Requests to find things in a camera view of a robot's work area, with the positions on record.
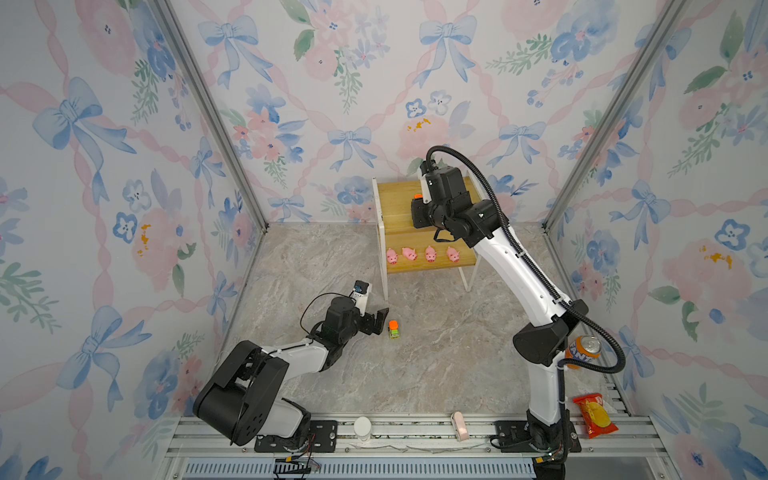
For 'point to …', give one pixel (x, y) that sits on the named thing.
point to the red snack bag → (595, 414)
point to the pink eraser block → (461, 427)
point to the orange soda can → (584, 347)
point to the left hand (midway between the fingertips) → (375, 302)
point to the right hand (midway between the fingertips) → (419, 202)
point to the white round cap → (362, 428)
